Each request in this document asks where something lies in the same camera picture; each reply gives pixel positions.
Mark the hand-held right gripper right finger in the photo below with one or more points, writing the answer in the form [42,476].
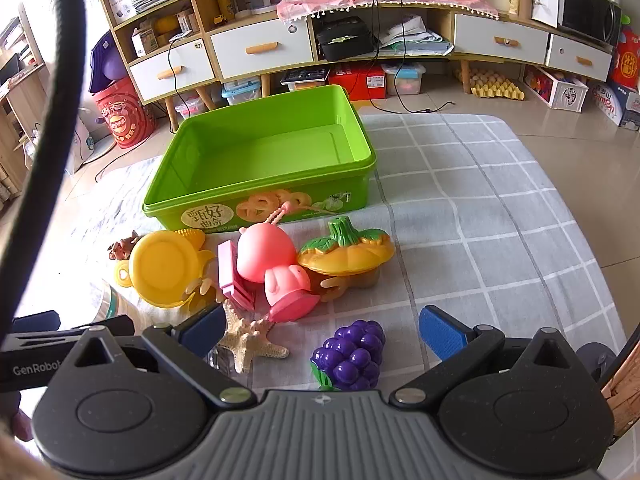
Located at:
[442,332]

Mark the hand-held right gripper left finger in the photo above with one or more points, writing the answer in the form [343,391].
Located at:
[202,325]

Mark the spotted clear hair clip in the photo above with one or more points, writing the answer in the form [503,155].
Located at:
[220,365]

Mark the yellow plastic toy pot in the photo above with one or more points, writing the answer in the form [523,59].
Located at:
[160,267]

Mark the purple grapes toy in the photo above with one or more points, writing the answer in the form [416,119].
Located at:
[352,357]

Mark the pink peach toy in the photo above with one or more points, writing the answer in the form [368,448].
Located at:
[265,255]

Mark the tan rubber octopus toy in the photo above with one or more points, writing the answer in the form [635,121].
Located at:
[350,282]
[202,290]

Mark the orange pumpkin toy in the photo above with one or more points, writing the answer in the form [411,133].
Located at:
[345,255]

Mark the green plastic box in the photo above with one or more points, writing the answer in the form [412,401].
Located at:
[270,155]

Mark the person's left hand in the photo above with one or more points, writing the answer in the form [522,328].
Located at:
[22,425]

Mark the dried starfish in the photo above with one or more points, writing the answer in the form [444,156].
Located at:
[245,340]

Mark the pink rectangular case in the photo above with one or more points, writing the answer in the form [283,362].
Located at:
[232,272]

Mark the small brown figurine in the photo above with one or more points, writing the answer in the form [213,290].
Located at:
[122,247]

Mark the grey checked tablecloth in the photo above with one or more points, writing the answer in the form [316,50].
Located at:
[475,210]

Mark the small clear plastic box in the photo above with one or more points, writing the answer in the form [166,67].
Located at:
[189,107]

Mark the red bucket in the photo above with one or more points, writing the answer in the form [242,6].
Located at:
[122,117]

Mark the blue-lid plastic box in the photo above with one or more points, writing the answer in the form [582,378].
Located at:
[241,92]

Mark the wooden side shelf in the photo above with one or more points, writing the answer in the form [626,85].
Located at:
[20,110]

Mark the white cabinet drawer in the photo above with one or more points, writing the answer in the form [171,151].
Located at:
[577,57]
[500,35]
[172,75]
[262,42]

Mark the yellow egg tray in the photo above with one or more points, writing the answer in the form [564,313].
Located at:
[497,85]

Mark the clear plastic storage box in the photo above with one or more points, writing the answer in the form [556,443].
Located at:
[404,79]

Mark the red cardboard box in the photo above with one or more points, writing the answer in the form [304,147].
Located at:
[357,82]

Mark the white toy box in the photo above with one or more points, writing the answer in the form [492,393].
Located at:
[557,90]

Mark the purple bag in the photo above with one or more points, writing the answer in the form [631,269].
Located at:
[107,62]

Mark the blue white carton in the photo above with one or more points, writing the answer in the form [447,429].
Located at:
[617,105]

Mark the small cardboard box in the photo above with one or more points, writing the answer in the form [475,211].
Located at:
[145,42]

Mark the pile of papers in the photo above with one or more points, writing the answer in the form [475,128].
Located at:
[412,37]

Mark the black bag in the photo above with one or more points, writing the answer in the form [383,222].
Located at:
[345,37]

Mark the yellow canister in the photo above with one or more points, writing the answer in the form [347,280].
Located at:
[226,2]

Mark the red gift box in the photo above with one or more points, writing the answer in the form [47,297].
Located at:
[629,62]

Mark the long wooden cabinet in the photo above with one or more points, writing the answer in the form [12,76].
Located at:
[345,15]

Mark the microwave oven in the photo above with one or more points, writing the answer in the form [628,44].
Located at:
[590,15]

